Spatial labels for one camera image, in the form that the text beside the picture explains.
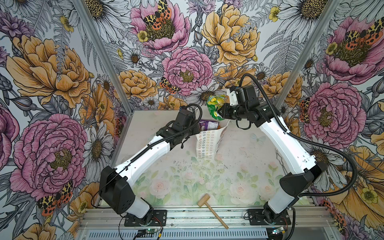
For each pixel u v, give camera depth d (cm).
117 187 40
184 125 59
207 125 88
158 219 73
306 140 44
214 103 73
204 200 78
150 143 50
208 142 83
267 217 66
